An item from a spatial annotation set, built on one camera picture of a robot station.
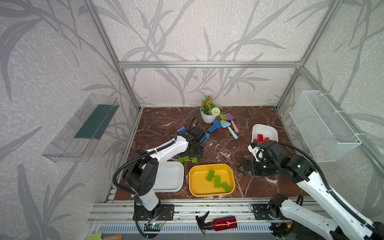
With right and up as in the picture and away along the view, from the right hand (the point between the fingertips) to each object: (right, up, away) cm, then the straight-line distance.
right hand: (243, 164), depth 70 cm
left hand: (-23, +3, +18) cm, 29 cm away
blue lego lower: (-16, +9, +31) cm, 37 cm away
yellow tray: (-21, -16, +12) cm, 29 cm away
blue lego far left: (-33, +15, +33) cm, 49 cm away
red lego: (+20, +9, +30) cm, 37 cm away
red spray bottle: (-11, -26, -3) cm, 28 cm away
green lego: (-15, -10, +13) cm, 23 cm away
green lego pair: (-11, -15, +13) cm, 23 cm away
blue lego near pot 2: (-13, +15, +35) cm, 40 cm away
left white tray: (-37, -10, +9) cm, 39 cm away
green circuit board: (-44, -31, +1) cm, 54 cm away
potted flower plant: (-15, +27, +30) cm, 43 cm away
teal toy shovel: (-3, +18, +38) cm, 42 cm away
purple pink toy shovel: (+2, +23, +41) cm, 47 cm away
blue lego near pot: (-8, +18, +38) cm, 43 cm away
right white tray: (+26, +13, +32) cm, 43 cm away
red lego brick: (+24, +8, +29) cm, 38 cm away
